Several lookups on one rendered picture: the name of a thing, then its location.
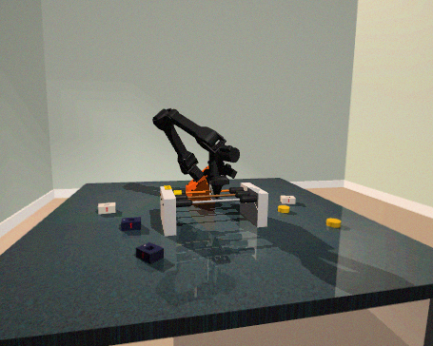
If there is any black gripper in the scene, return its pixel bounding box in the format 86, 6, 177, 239
204, 159, 229, 195

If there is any yellow short cylinder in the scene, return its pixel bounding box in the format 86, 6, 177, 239
326, 219, 341, 228
278, 205, 290, 213

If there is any small white block with red marking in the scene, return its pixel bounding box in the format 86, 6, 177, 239
281, 196, 296, 204

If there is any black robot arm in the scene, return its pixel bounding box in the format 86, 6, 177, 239
152, 108, 240, 182

